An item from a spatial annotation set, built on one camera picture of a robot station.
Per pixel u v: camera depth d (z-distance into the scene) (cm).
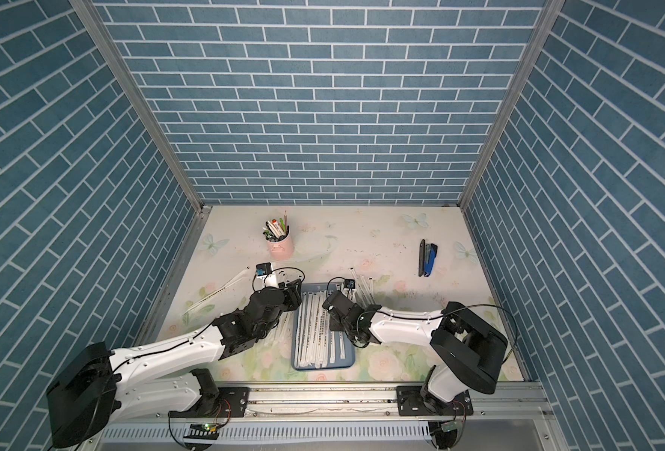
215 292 94
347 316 67
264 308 60
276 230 99
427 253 103
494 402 75
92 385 40
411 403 73
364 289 94
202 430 72
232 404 73
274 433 77
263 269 69
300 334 85
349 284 80
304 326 87
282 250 98
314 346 83
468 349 44
